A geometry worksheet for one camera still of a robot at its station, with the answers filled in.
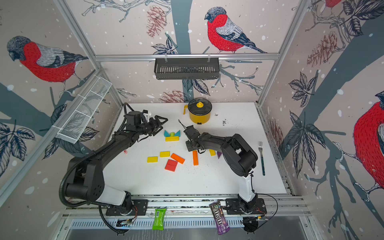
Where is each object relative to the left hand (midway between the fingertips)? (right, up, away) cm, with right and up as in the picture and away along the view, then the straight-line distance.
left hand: (167, 120), depth 84 cm
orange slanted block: (+5, -24, +6) cm, 25 cm away
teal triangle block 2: (+4, -10, +19) cm, 22 cm away
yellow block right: (+27, -21, +8) cm, 35 cm away
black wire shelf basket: (+10, +37, +21) cm, 44 cm away
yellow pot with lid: (+19, +7, +23) cm, 30 cm away
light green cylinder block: (0, -10, +16) cm, 19 cm away
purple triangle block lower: (+30, -22, +6) cm, 38 cm away
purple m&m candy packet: (+29, -49, -16) cm, 59 cm away
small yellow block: (-3, -22, +9) cm, 24 cm away
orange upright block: (+16, -21, +8) cm, 28 cm away
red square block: (+1, -27, +3) cm, 27 cm away
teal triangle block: (-4, -10, +16) cm, 20 cm away
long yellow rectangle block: (0, -13, +15) cm, 20 cm away
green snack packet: (-1, -48, -16) cm, 51 cm away
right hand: (+14, -16, +13) cm, 25 cm away
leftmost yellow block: (-11, -25, +6) cm, 27 cm away
